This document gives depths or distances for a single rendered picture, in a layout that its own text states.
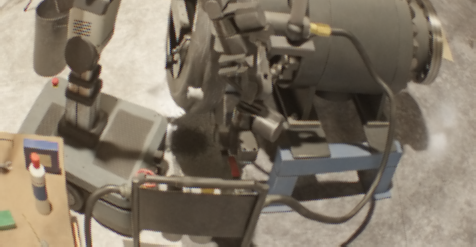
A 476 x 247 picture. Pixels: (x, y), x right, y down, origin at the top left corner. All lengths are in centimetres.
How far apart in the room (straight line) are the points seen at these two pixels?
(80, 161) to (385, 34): 123
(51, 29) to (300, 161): 130
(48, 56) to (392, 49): 163
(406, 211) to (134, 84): 140
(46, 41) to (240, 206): 146
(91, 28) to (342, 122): 150
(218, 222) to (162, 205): 18
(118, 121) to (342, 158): 81
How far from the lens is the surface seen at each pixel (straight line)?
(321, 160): 274
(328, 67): 264
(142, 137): 263
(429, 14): 292
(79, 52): 233
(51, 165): 208
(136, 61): 347
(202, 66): 244
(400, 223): 294
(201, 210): 215
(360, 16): 262
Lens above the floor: 192
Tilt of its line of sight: 36 degrees down
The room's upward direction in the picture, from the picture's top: 13 degrees clockwise
